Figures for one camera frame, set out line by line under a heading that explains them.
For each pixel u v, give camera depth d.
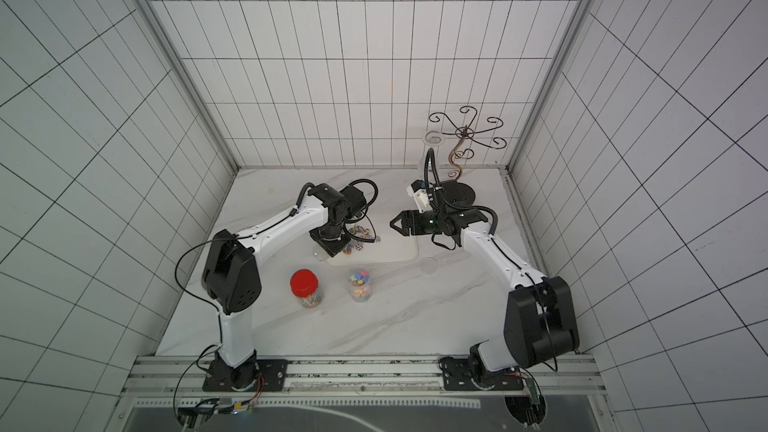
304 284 0.78
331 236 0.74
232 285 0.48
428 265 0.93
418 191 0.76
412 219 0.73
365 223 0.78
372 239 0.76
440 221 0.71
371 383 0.73
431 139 0.83
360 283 0.81
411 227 0.73
